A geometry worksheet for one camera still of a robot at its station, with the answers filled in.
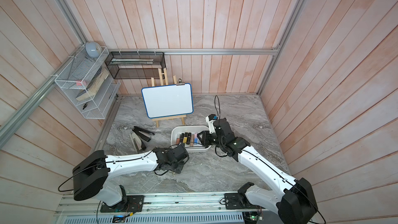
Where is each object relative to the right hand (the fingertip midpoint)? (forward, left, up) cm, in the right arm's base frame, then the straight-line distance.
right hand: (199, 134), depth 79 cm
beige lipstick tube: (+4, +5, -14) cm, 16 cm away
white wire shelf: (+11, +56, +14) cm, 59 cm away
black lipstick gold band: (+5, +7, -15) cm, 17 cm away
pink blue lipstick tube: (+4, +2, -14) cm, 15 cm away
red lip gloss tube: (+5, +14, -15) cm, 21 cm away
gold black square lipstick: (+6, +9, -15) cm, 18 cm away
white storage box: (+12, +7, -15) cm, 20 cm away
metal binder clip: (+27, +12, +12) cm, 32 cm away
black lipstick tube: (+6, +11, -15) cm, 20 cm away
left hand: (-13, +12, -15) cm, 23 cm away
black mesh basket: (+47, +44, +10) cm, 66 cm away
